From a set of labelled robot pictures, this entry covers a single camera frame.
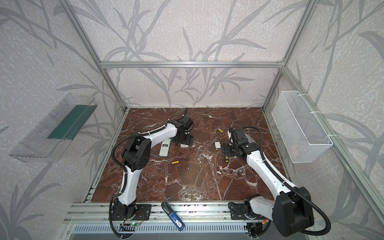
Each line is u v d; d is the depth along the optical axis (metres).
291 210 0.40
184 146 0.96
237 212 0.73
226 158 0.91
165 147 0.96
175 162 0.91
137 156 0.55
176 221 0.68
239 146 0.61
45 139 0.64
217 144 0.99
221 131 1.06
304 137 0.61
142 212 0.72
